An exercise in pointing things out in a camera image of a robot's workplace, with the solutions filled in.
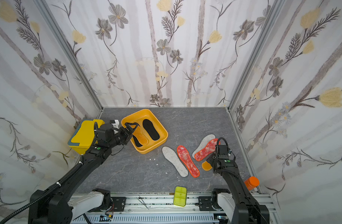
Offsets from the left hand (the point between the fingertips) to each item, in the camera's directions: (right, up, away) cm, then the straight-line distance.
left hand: (137, 127), depth 79 cm
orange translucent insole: (-4, -6, +20) cm, 21 cm away
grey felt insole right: (+43, -12, +20) cm, 49 cm away
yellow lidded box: (-36, -7, +5) cm, 37 cm away
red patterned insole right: (+44, -16, +15) cm, 49 cm away
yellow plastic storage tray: (-9, +7, +32) cm, 34 cm away
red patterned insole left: (+28, -19, +14) cm, 37 cm away
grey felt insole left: (+20, -20, +14) cm, 31 cm away
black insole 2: (+2, -2, +28) cm, 28 cm away
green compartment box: (+25, -38, -2) cm, 46 cm away
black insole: (-6, -11, +19) cm, 23 cm away
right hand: (+46, -20, +8) cm, 51 cm away
